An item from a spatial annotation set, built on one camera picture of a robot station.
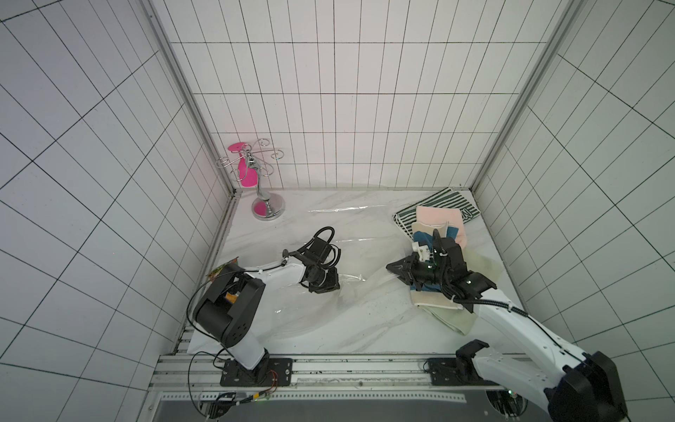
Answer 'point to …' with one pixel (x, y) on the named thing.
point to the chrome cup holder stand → (266, 206)
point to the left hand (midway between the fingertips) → (333, 290)
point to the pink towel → (453, 217)
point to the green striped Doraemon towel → (446, 198)
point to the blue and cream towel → (423, 295)
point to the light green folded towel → (460, 321)
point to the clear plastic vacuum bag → (368, 240)
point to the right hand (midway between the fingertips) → (386, 261)
